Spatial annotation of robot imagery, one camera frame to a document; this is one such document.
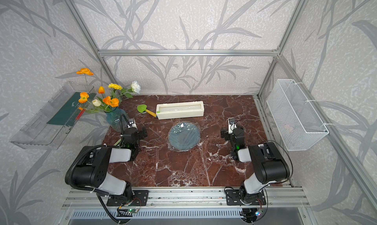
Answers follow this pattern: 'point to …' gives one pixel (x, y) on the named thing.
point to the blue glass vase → (118, 119)
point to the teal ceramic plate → (184, 136)
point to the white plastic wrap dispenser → (178, 110)
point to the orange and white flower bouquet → (101, 102)
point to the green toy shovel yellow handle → (142, 107)
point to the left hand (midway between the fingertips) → (135, 126)
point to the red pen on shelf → (79, 116)
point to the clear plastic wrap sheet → (171, 148)
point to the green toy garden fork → (118, 142)
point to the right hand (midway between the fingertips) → (230, 124)
